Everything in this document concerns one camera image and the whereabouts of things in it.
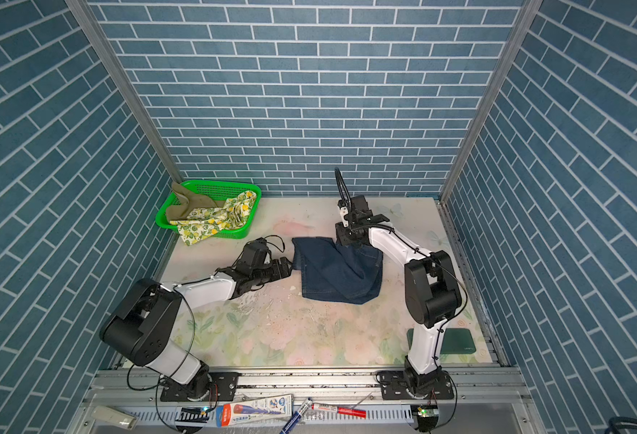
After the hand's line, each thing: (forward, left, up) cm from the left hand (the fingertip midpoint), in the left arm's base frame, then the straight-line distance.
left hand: (291, 269), depth 93 cm
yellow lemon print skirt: (+16, +34, +5) cm, 38 cm away
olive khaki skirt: (+34, +45, -2) cm, 56 cm away
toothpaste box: (-40, +6, -4) cm, 40 cm away
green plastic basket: (+34, +35, +3) cm, 49 cm away
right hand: (+11, -19, +6) cm, 23 cm away
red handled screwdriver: (-40, -20, -3) cm, 45 cm away
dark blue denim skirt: (0, -14, -1) cm, 14 cm away
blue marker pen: (-40, -6, -3) cm, 41 cm away
